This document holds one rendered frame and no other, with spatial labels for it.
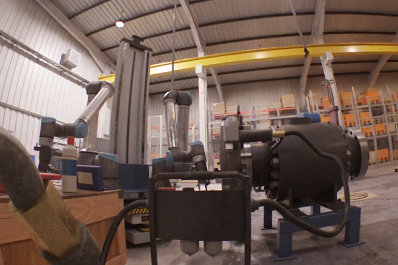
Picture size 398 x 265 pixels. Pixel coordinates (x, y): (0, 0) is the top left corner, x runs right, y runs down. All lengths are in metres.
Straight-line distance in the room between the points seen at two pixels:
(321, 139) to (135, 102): 1.55
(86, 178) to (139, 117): 1.00
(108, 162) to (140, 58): 1.11
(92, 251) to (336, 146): 1.47
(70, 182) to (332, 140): 1.51
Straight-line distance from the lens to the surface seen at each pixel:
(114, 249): 1.18
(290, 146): 1.42
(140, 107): 1.92
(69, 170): 0.90
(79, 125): 1.26
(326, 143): 1.51
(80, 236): 0.22
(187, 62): 10.32
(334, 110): 5.85
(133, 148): 1.87
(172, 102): 1.74
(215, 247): 0.86
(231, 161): 1.26
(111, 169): 1.52
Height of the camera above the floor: 0.57
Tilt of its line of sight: 15 degrees up
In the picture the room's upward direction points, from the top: 1 degrees counter-clockwise
